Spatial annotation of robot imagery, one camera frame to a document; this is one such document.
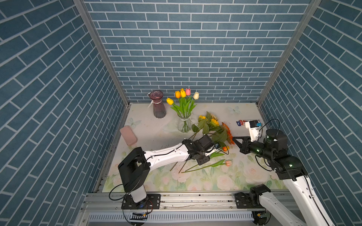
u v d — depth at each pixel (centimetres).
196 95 85
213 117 105
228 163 85
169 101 83
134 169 43
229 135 94
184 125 99
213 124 102
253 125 59
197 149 60
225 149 92
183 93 85
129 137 99
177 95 83
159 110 107
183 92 85
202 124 102
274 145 48
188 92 87
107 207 73
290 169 45
